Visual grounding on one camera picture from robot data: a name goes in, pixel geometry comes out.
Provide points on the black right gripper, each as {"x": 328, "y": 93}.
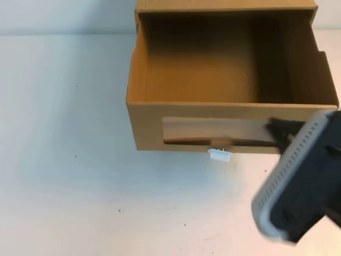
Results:
{"x": 304, "y": 186}

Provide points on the white drawer handle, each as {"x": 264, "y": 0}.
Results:
{"x": 220, "y": 155}

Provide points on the cardboard shoebox drawer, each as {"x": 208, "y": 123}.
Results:
{"x": 214, "y": 79}

